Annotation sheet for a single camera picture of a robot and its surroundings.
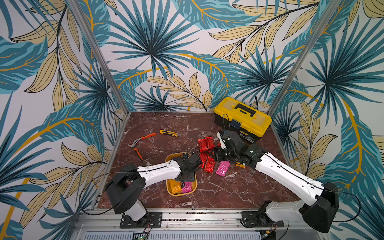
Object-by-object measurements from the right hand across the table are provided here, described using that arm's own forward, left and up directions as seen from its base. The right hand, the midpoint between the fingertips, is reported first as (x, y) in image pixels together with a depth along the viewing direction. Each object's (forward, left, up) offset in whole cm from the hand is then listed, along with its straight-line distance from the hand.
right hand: (214, 152), depth 77 cm
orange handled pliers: (+19, +49, -16) cm, 54 cm away
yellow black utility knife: (+26, +26, -17) cm, 41 cm away
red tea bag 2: (+7, +4, -18) cm, 19 cm away
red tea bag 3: (+1, +1, -16) cm, 16 cm away
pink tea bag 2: (-12, +14, -16) cm, 24 cm away
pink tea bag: (-2, -7, -15) cm, 17 cm away
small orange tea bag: (-12, +21, -14) cm, 28 cm away
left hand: (-7, +14, -16) cm, 23 cm away
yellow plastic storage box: (-11, +10, -13) cm, 20 cm away
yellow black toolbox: (+21, -26, -2) cm, 33 cm away
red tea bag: (+14, +4, -15) cm, 21 cm away
